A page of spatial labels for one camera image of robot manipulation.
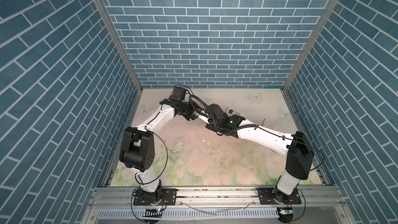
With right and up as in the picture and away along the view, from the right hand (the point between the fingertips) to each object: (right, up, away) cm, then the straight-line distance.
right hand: (208, 113), depth 84 cm
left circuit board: (-25, -46, -11) cm, 54 cm away
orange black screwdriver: (+38, -6, +20) cm, 43 cm away
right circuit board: (+38, -47, -10) cm, 61 cm away
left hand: (-2, +2, +2) cm, 4 cm away
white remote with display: (+15, -1, +21) cm, 26 cm away
